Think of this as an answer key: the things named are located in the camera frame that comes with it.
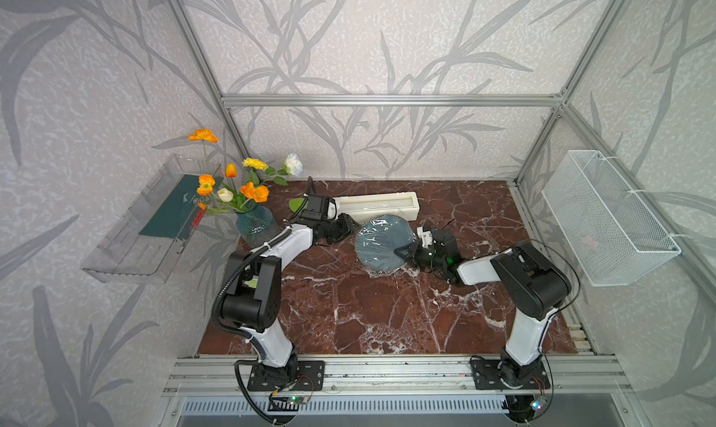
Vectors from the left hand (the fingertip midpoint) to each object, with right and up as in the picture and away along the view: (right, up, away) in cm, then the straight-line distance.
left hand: (358, 227), depth 91 cm
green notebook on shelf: (-45, +6, -22) cm, 50 cm away
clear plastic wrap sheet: (+16, -15, +2) cm, 22 cm away
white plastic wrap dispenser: (0, +6, +11) cm, 13 cm away
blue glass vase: (-34, +1, 0) cm, 34 cm away
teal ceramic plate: (+6, -5, +5) cm, 9 cm away
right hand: (+12, -8, 0) cm, 14 cm away
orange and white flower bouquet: (-27, +13, -18) cm, 35 cm away
